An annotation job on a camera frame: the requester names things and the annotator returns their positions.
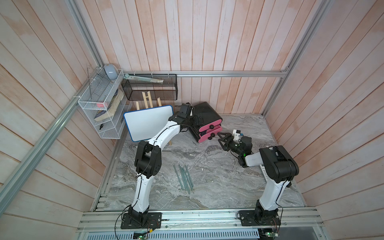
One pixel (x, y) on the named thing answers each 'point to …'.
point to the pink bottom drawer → (210, 134)
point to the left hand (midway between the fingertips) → (198, 122)
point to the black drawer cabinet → (209, 115)
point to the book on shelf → (102, 115)
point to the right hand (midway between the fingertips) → (217, 135)
